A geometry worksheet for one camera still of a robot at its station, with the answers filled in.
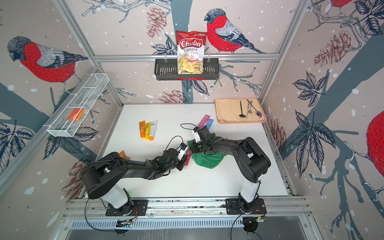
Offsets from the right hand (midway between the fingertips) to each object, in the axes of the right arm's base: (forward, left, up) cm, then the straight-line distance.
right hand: (190, 148), depth 93 cm
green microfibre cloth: (-7, -10, -2) cm, 12 cm away
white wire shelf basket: (-5, +58, +29) cm, 65 cm away
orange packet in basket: (-2, +52, +34) cm, 62 cm away
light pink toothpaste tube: (+24, -9, -2) cm, 26 cm away
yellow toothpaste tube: (+13, +32, 0) cm, 34 cm away
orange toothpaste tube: (+18, +37, -1) cm, 41 cm away
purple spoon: (+33, -51, -2) cm, 61 cm away
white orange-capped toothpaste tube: (+16, +28, -1) cm, 32 cm away
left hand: (-6, 0, +2) cm, 6 cm away
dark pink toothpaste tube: (-4, 0, 0) cm, 4 cm away
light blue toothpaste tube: (+21, -13, -1) cm, 25 cm away
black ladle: (+29, -37, -1) cm, 47 cm away
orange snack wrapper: (-5, +43, -2) cm, 43 cm away
